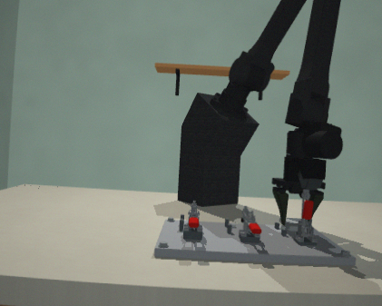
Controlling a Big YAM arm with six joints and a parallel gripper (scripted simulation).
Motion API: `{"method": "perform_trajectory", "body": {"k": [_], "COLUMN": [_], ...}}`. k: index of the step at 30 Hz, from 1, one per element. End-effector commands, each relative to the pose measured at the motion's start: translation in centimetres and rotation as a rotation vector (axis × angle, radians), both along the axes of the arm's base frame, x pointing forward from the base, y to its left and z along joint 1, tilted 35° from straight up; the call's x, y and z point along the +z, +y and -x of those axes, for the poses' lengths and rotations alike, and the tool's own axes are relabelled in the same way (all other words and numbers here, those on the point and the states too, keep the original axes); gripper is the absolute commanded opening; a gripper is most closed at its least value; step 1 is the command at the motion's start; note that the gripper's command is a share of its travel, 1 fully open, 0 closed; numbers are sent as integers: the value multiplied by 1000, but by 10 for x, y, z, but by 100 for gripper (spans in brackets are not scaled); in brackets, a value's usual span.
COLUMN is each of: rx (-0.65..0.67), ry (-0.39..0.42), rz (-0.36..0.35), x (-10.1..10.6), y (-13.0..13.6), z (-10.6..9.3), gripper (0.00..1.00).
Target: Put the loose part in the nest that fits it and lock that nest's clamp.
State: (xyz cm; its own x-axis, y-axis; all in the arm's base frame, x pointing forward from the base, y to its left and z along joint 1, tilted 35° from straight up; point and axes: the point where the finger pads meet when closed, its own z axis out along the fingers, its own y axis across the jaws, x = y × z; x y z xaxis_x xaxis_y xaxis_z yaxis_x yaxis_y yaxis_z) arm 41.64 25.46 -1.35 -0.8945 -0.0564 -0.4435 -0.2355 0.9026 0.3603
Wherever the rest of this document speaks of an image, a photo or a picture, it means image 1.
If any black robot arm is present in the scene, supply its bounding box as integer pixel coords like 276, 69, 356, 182
210, 0, 343, 190

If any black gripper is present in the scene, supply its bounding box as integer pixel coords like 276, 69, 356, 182
272, 154, 324, 225

